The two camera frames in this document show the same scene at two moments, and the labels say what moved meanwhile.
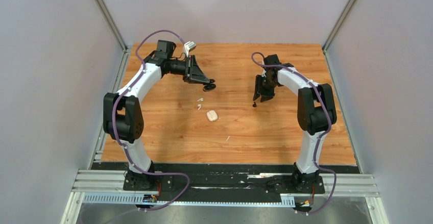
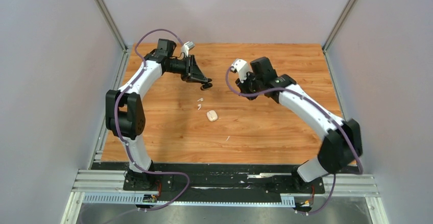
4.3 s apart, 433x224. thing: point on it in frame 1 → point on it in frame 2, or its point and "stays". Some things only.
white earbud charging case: (212, 115) stays
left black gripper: (193, 71) stays
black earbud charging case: (208, 86) stays
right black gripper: (258, 88) → (242, 86)
